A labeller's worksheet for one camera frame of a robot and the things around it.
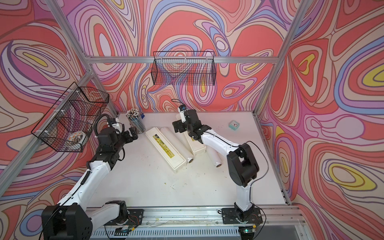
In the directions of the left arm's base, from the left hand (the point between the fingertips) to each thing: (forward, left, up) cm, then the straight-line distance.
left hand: (130, 129), depth 82 cm
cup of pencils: (+15, +3, -6) cm, 16 cm away
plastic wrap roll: (-3, -29, -17) cm, 34 cm away
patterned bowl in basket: (-9, +22, +5) cm, 24 cm away
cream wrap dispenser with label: (-9, -23, -14) cm, 28 cm away
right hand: (+8, -27, -4) cm, 28 cm away
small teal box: (+20, -66, -19) cm, 71 cm away
